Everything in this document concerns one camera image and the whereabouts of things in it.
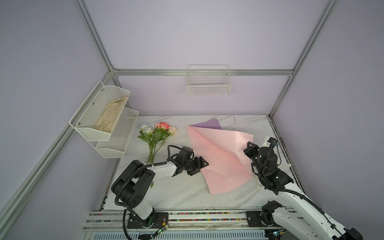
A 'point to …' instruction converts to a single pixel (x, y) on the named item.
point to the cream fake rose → (172, 130)
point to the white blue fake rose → (142, 126)
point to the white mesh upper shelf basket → (95, 118)
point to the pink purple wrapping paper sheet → (228, 164)
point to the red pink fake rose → (162, 128)
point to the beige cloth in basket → (107, 121)
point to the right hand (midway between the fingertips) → (246, 141)
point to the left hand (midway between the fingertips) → (205, 167)
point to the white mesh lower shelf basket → (115, 146)
